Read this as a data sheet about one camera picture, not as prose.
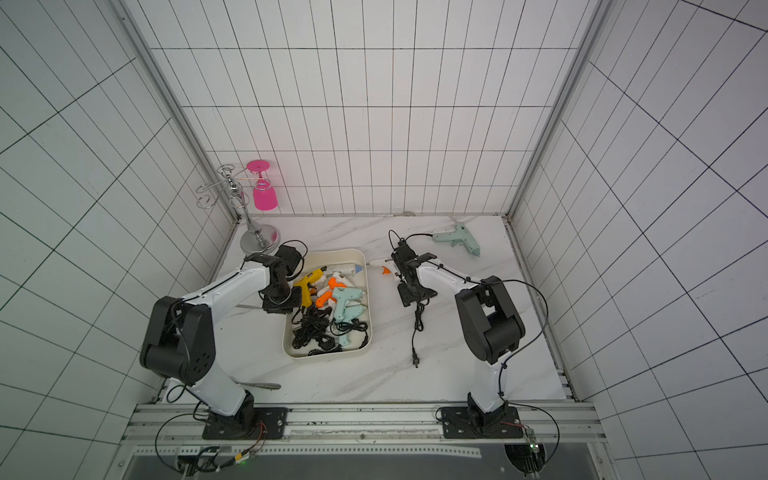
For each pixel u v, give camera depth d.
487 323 0.49
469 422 0.72
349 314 0.88
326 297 0.90
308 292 0.91
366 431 0.73
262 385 0.80
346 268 1.00
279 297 0.76
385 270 1.02
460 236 1.10
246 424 0.66
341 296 0.88
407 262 0.78
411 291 0.81
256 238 1.10
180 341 0.46
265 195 1.06
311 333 0.83
